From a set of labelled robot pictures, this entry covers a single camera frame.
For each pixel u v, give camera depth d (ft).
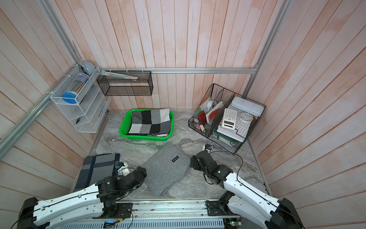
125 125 3.31
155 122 3.39
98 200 1.67
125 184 1.88
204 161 2.00
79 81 2.51
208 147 2.40
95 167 2.84
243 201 1.94
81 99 2.43
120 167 2.30
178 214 2.40
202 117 3.51
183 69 3.14
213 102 3.75
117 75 3.02
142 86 3.51
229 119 2.82
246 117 2.91
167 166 2.81
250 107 2.97
